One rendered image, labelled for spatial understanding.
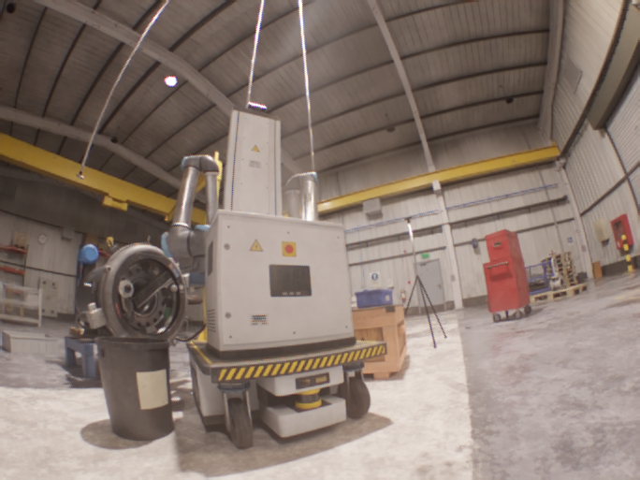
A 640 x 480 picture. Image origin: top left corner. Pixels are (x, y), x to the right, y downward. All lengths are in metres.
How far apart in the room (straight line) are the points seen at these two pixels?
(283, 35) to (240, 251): 8.66
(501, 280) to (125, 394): 3.95
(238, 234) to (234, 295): 0.22
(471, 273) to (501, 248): 7.71
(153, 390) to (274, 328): 0.51
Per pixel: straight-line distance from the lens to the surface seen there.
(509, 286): 3.95
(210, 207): 1.86
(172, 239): 1.59
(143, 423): 1.09
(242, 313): 0.94
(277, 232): 1.04
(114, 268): 1.86
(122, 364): 1.03
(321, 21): 9.07
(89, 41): 10.55
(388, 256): 11.98
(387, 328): 1.74
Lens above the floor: 0.46
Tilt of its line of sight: 16 degrees up
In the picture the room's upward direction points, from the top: 5 degrees counter-clockwise
